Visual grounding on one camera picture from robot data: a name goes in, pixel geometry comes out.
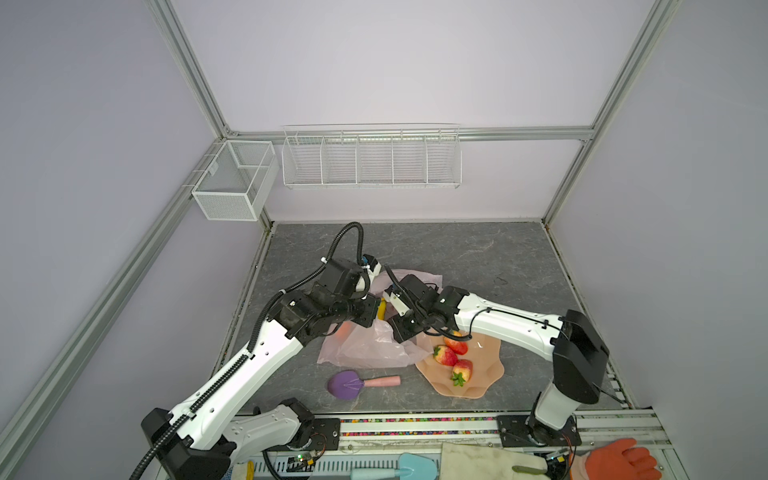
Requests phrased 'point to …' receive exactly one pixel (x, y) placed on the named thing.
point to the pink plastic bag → (357, 345)
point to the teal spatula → (410, 467)
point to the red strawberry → (462, 372)
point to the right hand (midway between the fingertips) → (393, 332)
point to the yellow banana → (382, 305)
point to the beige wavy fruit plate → (483, 351)
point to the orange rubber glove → (620, 460)
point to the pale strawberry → (444, 355)
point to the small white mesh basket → (235, 182)
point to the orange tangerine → (344, 329)
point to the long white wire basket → (372, 155)
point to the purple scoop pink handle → (348, 384)
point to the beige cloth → (472, 462)
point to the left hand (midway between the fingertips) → (376, 307)
